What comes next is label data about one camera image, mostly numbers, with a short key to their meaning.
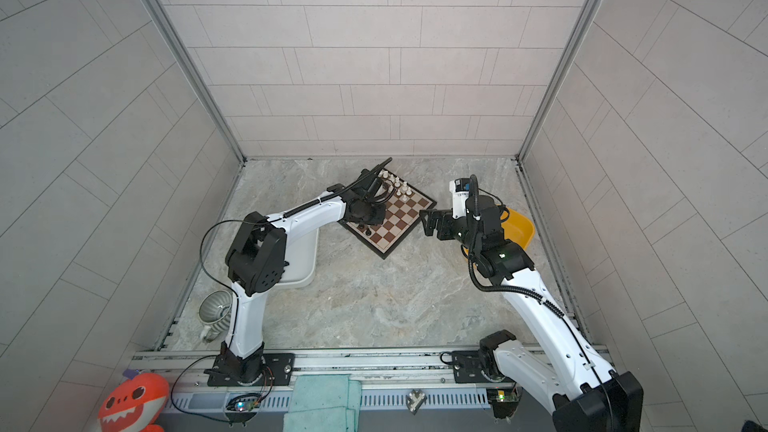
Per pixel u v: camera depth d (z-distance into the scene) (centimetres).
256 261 51
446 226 64
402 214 99
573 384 38
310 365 72
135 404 60
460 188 64
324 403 67
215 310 79
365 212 75
